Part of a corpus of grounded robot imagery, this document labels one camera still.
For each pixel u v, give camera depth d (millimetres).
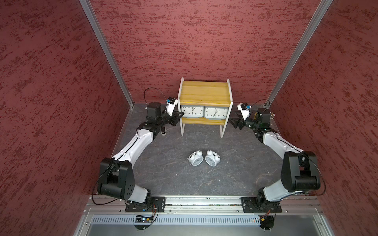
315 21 759
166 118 713
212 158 820
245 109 742
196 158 819
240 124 778
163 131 1003
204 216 711
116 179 423
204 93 826
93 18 742
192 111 896
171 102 707
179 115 815
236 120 776
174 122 741
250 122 761
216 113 875
